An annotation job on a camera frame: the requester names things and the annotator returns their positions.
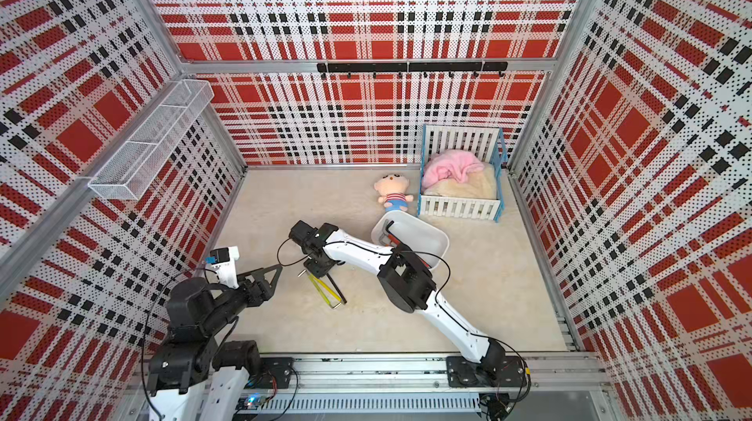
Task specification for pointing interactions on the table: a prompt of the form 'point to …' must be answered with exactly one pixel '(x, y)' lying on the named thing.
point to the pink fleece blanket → (451, 163)
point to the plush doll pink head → (393, 188)
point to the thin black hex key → (341, 296)
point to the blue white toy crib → (485, 142)
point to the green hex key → (320, 290)
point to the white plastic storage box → (425, 239)
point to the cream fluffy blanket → (478, 185)
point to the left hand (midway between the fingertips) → (279, 269)
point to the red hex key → (393, 239)
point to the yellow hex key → (329, 290)
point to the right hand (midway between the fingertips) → (328, 264)
